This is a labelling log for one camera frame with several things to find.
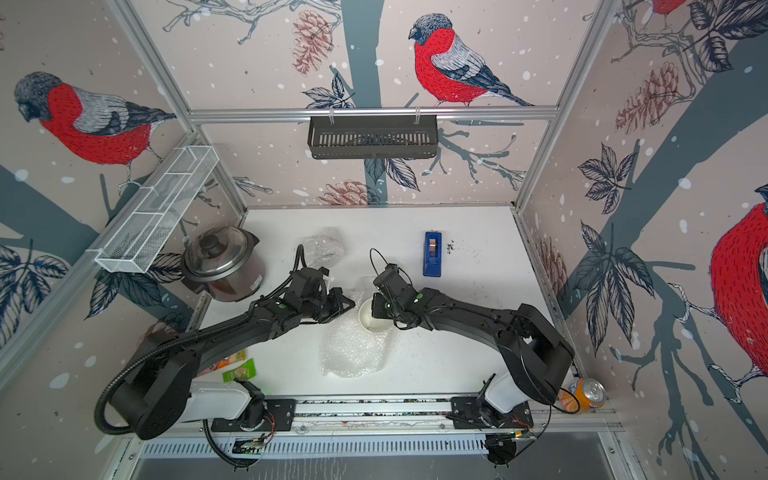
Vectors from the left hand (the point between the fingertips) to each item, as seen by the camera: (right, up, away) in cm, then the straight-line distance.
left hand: (361, 299), depth 83 cm
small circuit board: (-27, -34, -12) cm, 45 cm away
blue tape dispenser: (+23, +11, +17) cm, 31 cm away
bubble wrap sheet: (-14, +13, +15) cm, 24 cm away
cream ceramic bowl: (+2, -8, +4) cm, 10 cm away
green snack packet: (-31, -19, -4) cm, 37 cm away
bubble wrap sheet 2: (-3, -15, +1) cm, 15 cm away
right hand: (+3, -2, +2) cm, 4 cm away
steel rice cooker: (-38, +10, -1) cm, 40 cm away
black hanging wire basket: (+2, +54, +22) cm, 58 cm away
